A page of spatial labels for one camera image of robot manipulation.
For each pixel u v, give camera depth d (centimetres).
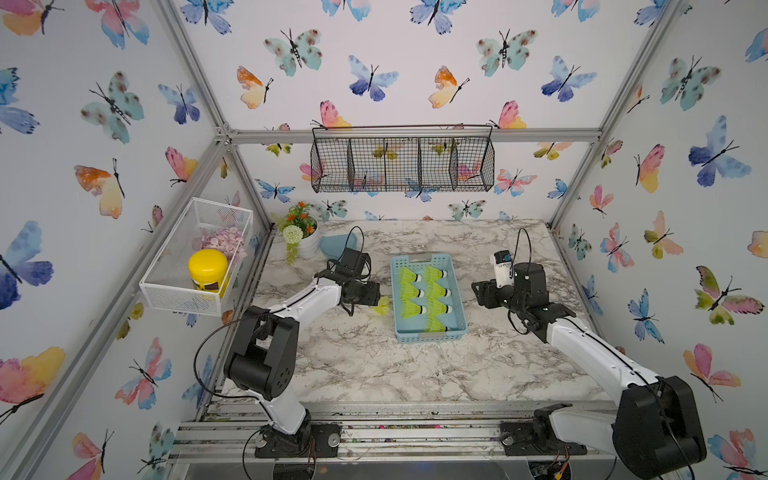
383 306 98
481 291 77
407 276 101
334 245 117
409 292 98
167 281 65
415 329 91
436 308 93
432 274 101
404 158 99
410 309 95
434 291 96
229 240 69
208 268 63
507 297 72
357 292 78
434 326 88
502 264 74
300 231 101
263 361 46
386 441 75
